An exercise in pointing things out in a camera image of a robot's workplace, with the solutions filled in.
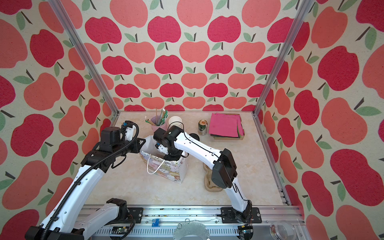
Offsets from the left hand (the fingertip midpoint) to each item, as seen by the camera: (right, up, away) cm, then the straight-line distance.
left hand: (146, 140), depth 75 cm
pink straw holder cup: (-3, +12, +24) cm, 27 cm away
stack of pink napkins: (+48, +7, +33) cm, 59 cm away
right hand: (+15, -11, +6) cm, 20 cm away
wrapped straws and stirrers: (+2, +11, +23) cm, 26 cm away
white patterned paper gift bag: (+15, -14, -2) cm, 21 cm away
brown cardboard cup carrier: (+33, -25, +7) cm, 42 cm away
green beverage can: (+30, +7, +26) cm, 41 cm away
